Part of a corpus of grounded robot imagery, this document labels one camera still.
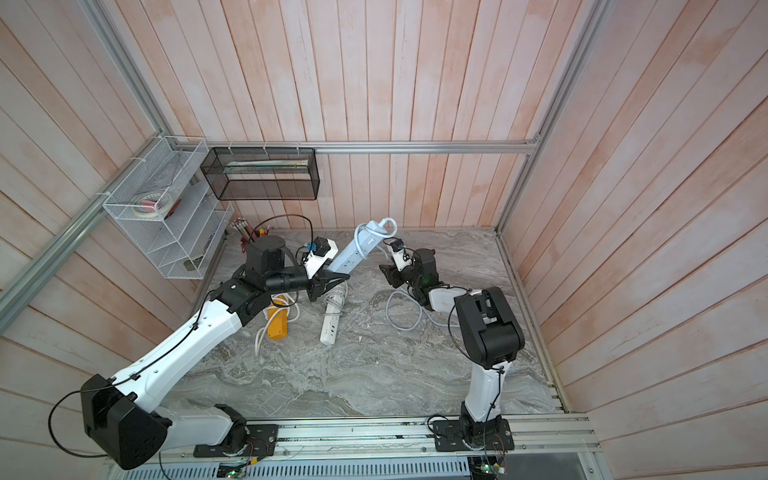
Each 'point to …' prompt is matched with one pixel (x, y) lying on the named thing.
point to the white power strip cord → (333, 303)
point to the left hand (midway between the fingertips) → (344, 275)
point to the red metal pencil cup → (243, 241)
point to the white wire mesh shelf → (181, 243)
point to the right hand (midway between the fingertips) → (387, 260)
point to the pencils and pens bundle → (250, 233)
